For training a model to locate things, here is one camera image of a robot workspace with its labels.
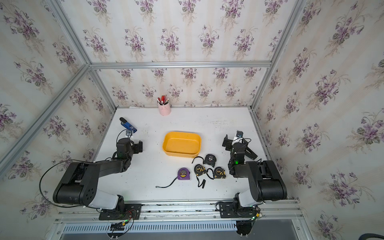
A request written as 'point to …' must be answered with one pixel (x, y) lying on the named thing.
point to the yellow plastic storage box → (183, 144)
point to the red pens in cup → (163, 101)
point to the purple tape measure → (183, 173)
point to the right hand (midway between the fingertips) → (236, 136)
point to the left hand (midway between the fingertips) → (133, 141)
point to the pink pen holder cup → (164, 110)
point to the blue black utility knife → (126, 125)
